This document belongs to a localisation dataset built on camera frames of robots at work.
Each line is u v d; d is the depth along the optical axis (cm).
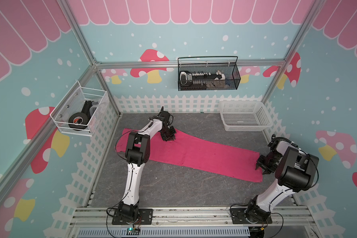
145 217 74
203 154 97
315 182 45
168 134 93
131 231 73
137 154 62
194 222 74
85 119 68
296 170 51
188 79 87
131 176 63
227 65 90
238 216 74
